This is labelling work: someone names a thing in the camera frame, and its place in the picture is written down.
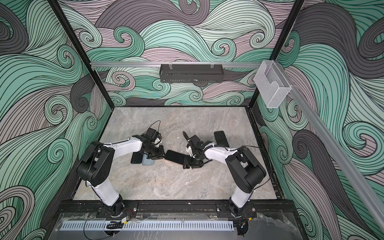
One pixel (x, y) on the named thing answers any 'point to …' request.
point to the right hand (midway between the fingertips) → (187, 167)
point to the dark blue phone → (136, 158)
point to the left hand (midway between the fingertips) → (165, 155)
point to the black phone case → (221, 138)
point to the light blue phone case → (147, 162)
